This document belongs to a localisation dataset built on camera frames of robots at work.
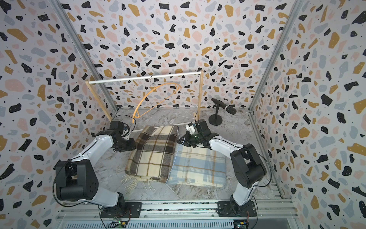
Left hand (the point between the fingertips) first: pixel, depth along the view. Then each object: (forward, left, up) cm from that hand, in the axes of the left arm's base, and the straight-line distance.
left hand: (133, 146), depth 89 cm
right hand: (-1, -28, +6) cm, 29 cm away
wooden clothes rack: (+46, -44, +11) cm, 64 cm away
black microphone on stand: (+28, -56, -7) cm, 63 cm away
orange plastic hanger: (+9, -7, +19) cm, 22 cm away
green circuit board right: (-40, -61, -9) cm, 73 cm away
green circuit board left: (-39, +1, -9) cm, 40 cm away
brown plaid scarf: (-8, -11, -3) cm, 14 cm away
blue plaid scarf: (-11, -40, -7) cm, 42 cm away
